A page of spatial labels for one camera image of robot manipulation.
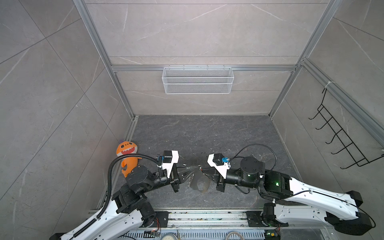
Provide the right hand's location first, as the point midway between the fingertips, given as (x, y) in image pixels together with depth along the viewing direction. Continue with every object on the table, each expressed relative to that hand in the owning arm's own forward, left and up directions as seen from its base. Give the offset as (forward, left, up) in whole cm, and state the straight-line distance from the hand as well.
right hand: (200, 169), depth 56 cm
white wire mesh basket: (+66, -1, -3) cm, 66 cm away
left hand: (0, +1, +5) cm, 5 cm away
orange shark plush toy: (+17, +43, -29) cm, 54 cm away
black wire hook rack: (+11, -66, -1) cm, 67 cm away
